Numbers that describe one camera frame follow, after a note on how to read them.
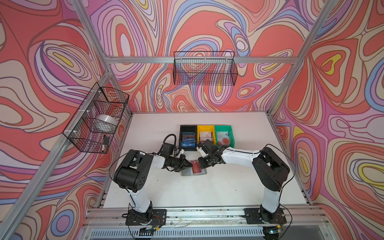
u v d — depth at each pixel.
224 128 1.06
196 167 0.89
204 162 0.82
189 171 0.88
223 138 1.02
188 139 1.01
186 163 0.88
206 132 1.05
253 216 0.73
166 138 0.81
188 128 1.00
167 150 0.79
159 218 0.72
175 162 0.82
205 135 1.04
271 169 0.50
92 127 0.74
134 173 0.49
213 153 0.71
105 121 0.70
